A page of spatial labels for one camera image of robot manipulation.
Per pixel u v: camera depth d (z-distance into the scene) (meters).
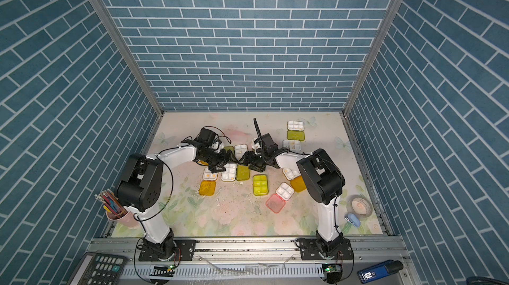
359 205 0.86
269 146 0.79
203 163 0.80
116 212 0.73
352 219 0.79
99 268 0.68
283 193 0.89
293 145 1.05
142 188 0.49
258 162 0.85
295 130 1.12
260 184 0.91
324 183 0.52
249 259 0.73
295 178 0.92
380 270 0.67
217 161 0.83
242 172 0.95
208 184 0.91
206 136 0.79
